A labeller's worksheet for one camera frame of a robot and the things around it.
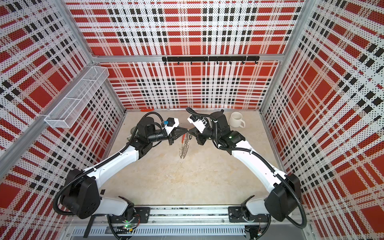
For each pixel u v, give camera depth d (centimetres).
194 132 66
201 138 64
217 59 90
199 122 62
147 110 127
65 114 70
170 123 61
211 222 73
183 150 85
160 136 66
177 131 70
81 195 41
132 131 101
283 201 39
